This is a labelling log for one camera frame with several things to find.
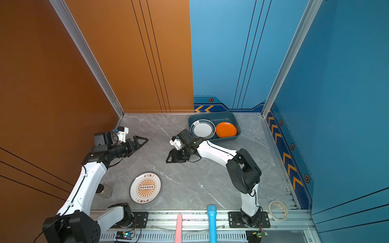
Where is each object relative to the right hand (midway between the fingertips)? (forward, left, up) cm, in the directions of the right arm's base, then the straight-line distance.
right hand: (168, 161), depth 81 cm
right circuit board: (-32, -43, -14) cm, 55 cm away
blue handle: (-23, -23, -10) cm, 34 cm away
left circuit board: (-31, +19, -13) cm, 39 cm away
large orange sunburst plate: (-10, +13, -11) cm, 20 cm away
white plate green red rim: (+29, -19, -8) cm, 36 cm away
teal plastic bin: (+42, -29, -10) cm, 53 cm away
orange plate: (+29, -35, -8) cm, 46 cm away
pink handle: (-31, -7, -11) cm, 34 cm away
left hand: (+6, +12, +10) cm, 17 cm away
